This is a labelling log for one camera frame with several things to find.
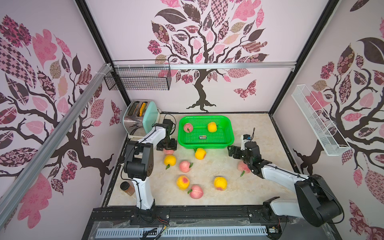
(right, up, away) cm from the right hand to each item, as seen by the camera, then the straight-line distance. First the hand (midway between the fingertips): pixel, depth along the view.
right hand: (232, 149), depth 90 cm
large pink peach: (-40, -2, +2) cm, 40 cm away
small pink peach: (+4, -9, -7) cm, 12 cm away
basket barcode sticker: (-18, +6, +16) cm, 25 cm away
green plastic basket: (-3, +6, +16) cm, 17 cm away
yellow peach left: (-39, -7, 0) cm, 40 cm away
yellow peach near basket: (-20, -3, +2) cm, 21 cm away
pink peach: (-28, +13, +13) cm, 34 cm away
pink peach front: (-23, -20, -14) cm, 34 cm away
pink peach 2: (-29, -9, -5) cm, 31 cm away
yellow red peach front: (-30, -17, -11) cm, 36 cm away
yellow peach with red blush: (-11, +14, +15) cm, 23 cm away
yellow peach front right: (-10, -17, -11) cm, 23 cm away
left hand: (-41, -2, +4) cm, 42 cm away
